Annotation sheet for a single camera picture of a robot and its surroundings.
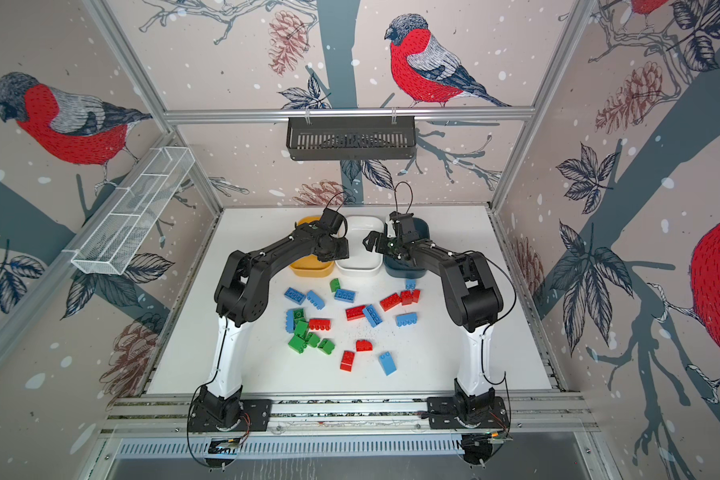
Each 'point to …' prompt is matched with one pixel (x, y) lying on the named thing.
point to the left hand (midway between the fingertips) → (345, 252)
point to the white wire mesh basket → (118, 237)
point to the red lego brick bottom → (347, 360)
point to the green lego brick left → (297, 344)
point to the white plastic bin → (360, 260)
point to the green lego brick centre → (301, 328)
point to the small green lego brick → (335, 285)
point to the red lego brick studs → (319, 324)
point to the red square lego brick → (409, 296)
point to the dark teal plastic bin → (400, 269)
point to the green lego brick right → (326, 346)
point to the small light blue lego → (410, 284)
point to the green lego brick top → (299, 315)
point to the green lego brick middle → (314, 340)
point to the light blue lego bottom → (388, 363)
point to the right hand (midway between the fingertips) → (373, 245)
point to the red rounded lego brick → (363, 345)
